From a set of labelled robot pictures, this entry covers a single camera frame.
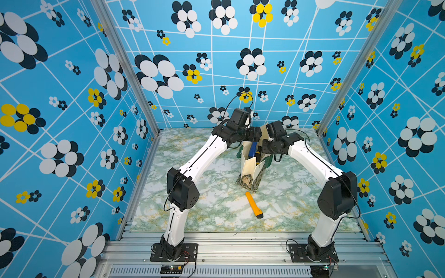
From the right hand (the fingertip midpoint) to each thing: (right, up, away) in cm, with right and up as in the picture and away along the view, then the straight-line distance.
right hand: (268, 146), depth 90 cm
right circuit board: (+17, -50, -21) cm, 57 cm away
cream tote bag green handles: (-9, -14, -1) cm, 17 cm away
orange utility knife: (-8, -31, -3) cm, 32 cm away
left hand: (-7, +7, -8) cm, 13 cm away
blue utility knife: (-8, -1, +1) cm, 8 cm away
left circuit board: (-45, -52, -18) cm, 71 cm away
